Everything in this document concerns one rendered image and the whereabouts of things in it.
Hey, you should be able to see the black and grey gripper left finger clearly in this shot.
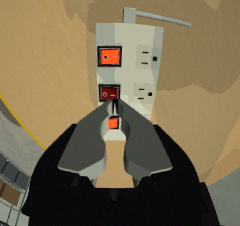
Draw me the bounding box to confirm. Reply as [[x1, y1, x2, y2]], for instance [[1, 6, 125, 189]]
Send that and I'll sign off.
[[21, 98, 115, 217]]

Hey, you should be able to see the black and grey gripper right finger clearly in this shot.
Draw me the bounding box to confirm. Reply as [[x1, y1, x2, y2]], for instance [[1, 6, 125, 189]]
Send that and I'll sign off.
[[115, 98, 209, 216]]

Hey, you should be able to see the grey power strip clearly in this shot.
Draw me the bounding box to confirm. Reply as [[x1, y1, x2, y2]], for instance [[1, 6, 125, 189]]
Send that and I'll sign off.
[[96, 7, 191, 140]]

